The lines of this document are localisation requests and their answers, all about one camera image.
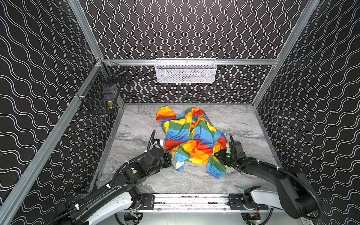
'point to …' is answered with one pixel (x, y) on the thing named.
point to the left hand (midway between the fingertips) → (176, 157)
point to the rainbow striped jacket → (191, 137)
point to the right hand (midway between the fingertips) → (216, 156)
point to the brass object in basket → (110, 104)
